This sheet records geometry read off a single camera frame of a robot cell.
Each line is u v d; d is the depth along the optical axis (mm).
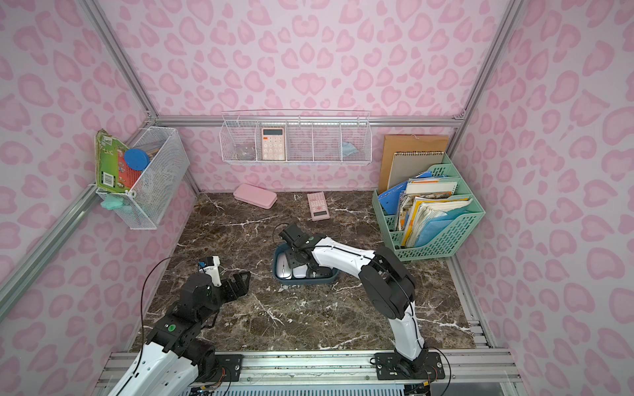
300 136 989
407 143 979
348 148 998
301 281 900
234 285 700
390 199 984
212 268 701
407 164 964
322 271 898
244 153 944
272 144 946
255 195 1174
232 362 751
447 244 899
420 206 817
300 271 898
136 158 753
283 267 896
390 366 730
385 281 495
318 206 1132
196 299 562
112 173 699
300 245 698
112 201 637
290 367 752
